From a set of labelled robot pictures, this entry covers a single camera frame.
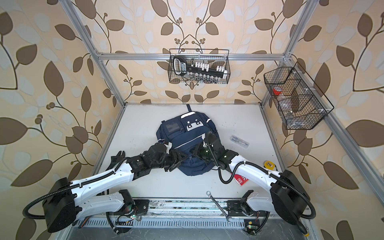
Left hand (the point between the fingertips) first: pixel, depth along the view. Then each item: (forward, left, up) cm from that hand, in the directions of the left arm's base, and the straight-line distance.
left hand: (187, 159), depth 75 cm
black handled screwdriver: (-26, -54, -13) cm, 61 cm away
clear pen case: (+20, -32, -14) cm, 40 cm away
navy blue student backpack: (+21, +3, -7) cm, 22 cm away
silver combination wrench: (-23, -21, -15) cm, 34 cm away
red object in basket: (+33, -48, +18) cm, 61 cm away
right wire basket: (+22, -56, +19) cm, 63 cm away
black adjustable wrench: (+5, +46, -16) cm, 49 cm away
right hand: (+4, 0, -1) cm, 5 cm away
